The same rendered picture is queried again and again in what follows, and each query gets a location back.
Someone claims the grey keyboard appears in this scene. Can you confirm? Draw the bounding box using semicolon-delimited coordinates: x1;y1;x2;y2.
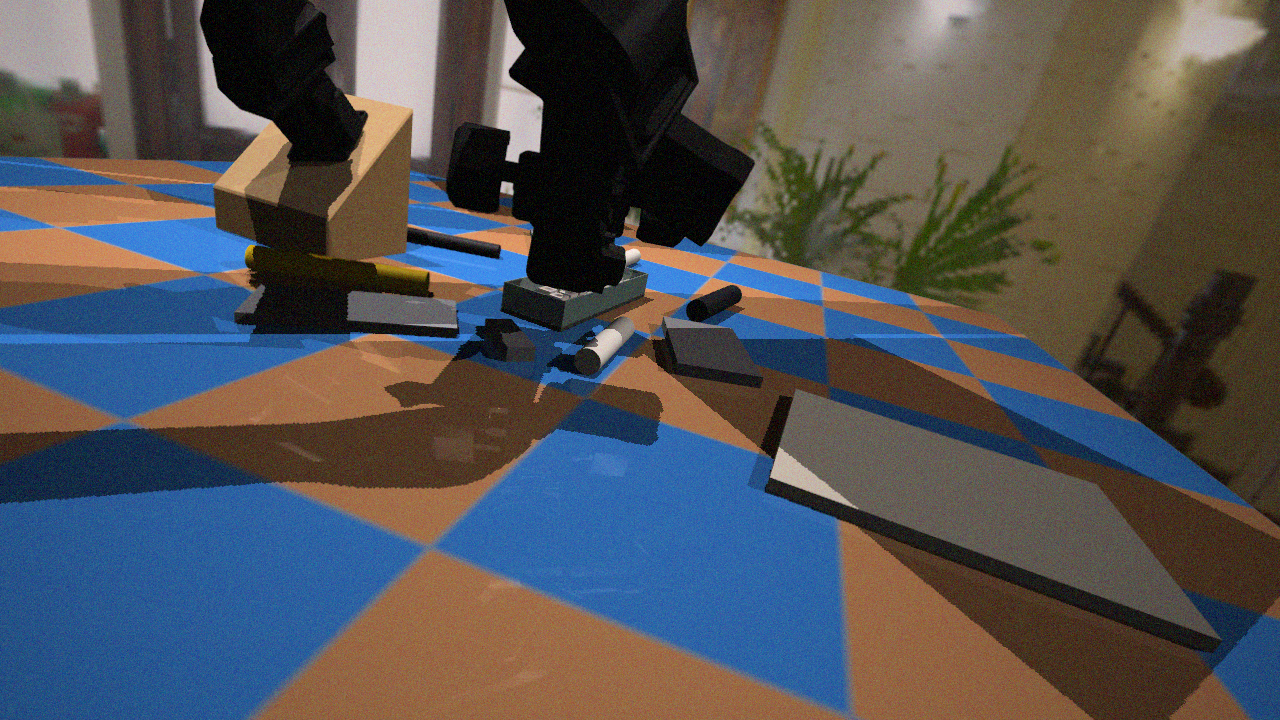
500;266;649;332

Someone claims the yellow cylinder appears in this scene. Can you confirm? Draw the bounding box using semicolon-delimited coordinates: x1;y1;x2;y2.
244;245;430;293

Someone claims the white flat rectangular board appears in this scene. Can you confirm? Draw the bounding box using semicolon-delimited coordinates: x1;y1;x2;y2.
765;389;1222;653

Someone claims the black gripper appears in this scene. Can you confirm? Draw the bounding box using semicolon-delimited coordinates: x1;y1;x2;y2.
445;122;685;249

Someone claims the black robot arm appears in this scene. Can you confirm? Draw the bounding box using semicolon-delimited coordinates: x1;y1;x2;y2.
200;0;755;293

